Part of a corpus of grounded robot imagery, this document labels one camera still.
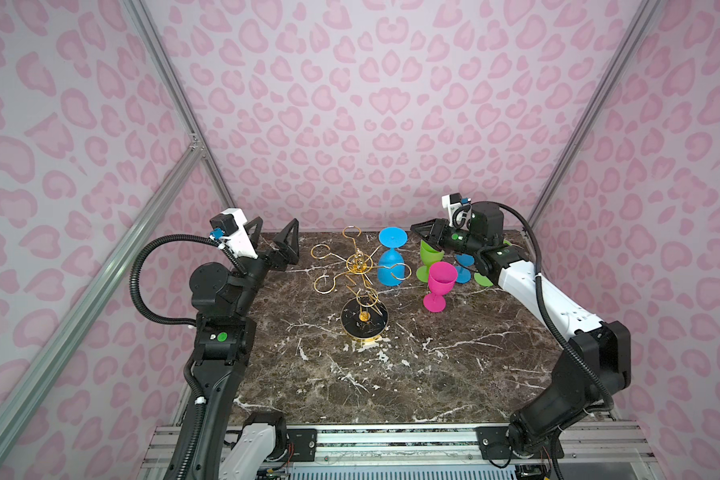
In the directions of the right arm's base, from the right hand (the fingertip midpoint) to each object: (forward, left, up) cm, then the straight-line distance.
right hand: (416, 227), depth 76 cm
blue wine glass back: (-3, +6, -14) cm, 15 cm away
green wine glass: (+6, -6, -19) cm, 21 cm away
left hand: (-11, +29, +14) cm, 34 cm away
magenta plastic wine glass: (-4, -9, -17) cm, 20 cm away
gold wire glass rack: (-9, +14, -30) cm, 34 cm away
